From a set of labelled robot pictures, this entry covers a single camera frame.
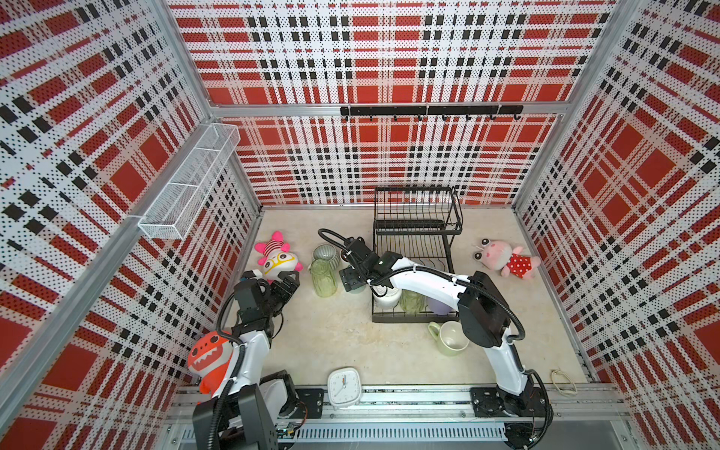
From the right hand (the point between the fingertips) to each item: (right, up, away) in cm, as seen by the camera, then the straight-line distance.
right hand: (357, 272), depth 90 cm
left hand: (-19, -2, -3) cm, 19 cm away
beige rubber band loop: (+58, -30, -15) cm, 67 cm away
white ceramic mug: (+9, -6, -8) cm, 13 cm away
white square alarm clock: (-2, -29, -15) cm, 33 cm away
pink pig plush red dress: (+49, +5, +6) cm, 50 cm away
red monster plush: (-39, -21, -16) cm, 47 cm away
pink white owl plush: (-28, +4, +6) cm, 29 cm away
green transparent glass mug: (+17, -8, -7) cm, 20 cm away
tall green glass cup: (-11, -2, -1) cm, 11 cm away
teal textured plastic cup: (+1, -4, -10) cm, 11 cm away
